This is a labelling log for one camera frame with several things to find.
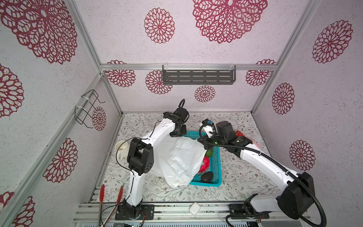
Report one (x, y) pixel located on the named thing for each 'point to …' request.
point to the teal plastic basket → (215, 166)
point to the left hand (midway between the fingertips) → (181, 134)
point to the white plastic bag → (177, 158)
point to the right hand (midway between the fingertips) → (197, 137)
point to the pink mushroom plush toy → (238, 133)
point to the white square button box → (194, 208)
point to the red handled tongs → (101, 196)
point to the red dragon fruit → (205, 165)
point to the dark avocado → (207, 177)
